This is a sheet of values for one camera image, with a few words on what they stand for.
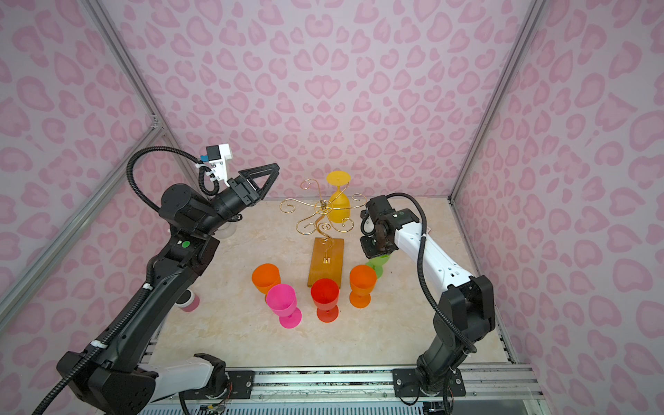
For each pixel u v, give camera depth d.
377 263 0.88
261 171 0.52
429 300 0.42
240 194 0.50
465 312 0.44
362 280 0.82
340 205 0.84
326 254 0.95
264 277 0.80
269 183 0.57
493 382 0.75
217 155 0.53
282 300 0.80
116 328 0.40
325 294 0.80
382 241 0.70
